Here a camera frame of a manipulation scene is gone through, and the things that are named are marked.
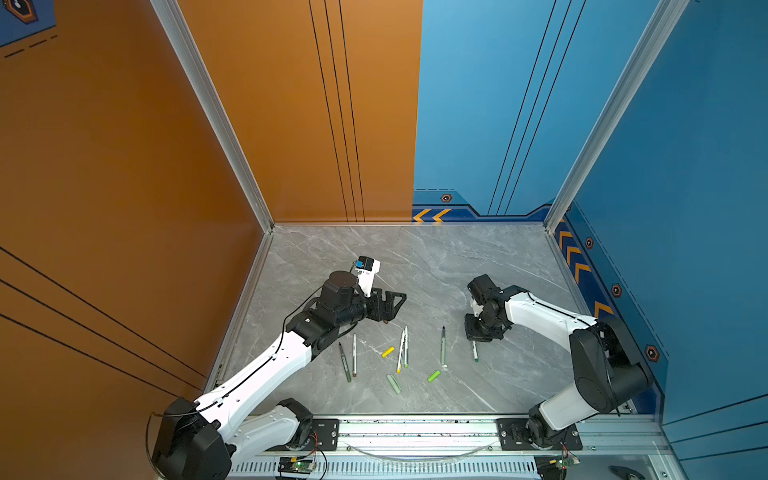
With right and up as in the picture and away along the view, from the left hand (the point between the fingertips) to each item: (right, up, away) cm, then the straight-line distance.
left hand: (395, 292), depth 75 cm
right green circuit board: (+40, -39, -6) cm, 56 cm away
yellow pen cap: (-2, -19, +11) cm, 22 cm away
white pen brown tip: (-12, -20, +11) cm, 26 cm away
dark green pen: (-14, -23, +9) cm, 28 cm away
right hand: (+22, -15, +13) cm, 30 cm away
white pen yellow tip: (+1, -19, +11) cm, 22 cm away
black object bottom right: (+53, -40, -7) cm, 67 cm away
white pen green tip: (+23, -18, +9) cm, 31 cm away
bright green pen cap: (+11, -24, +7) cm, 28 cm away
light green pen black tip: (+14, -18, +12) cm, 26 cm away
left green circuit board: (-25, -41, -4) cm, 48 cm away
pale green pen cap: (0, -26, +5) cm, 26 cm away
